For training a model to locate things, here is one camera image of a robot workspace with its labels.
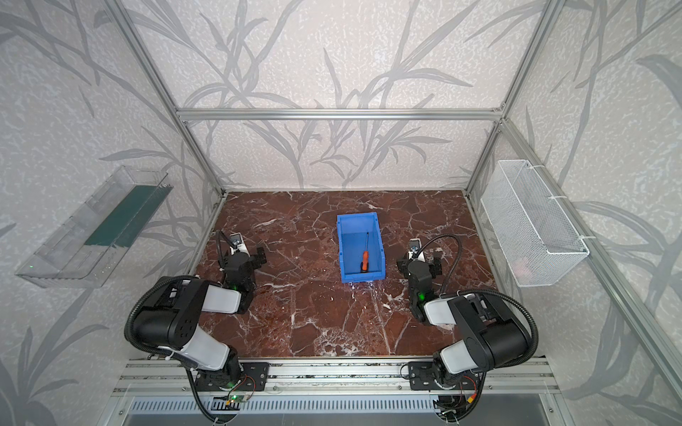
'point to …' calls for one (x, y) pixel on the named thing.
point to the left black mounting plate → (241, 376)
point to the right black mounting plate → (421, 376)
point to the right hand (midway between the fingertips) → (422, 245)
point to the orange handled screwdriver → (365, 264)
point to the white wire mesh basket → (543, 243)
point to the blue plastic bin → (358, 233)
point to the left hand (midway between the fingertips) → (246, 237)
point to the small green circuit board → (233, 398)
